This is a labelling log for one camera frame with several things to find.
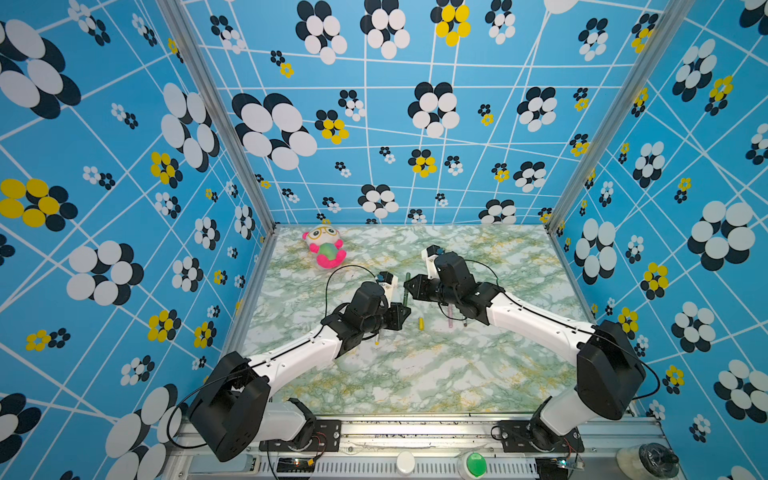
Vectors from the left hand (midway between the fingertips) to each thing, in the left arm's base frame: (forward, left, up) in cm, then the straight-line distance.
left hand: (412, 308), depth 81 cm
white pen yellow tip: (-10, +9, +3) cm, 14 cm away
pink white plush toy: (+32, +30, -7) cm, 45 cm away
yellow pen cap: (+2, -4, -14) cm, 15 cm away
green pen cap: (+8, +1, +5) cm, 9 cm away
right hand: (+5, +2, +3) cm, 6 cm away
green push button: (-35, -11, -4) cm, 37 cm away
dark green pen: (+3, +2, +4) cm, 5 cm away
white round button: (-34, +3, -6) cm, 35 cm away
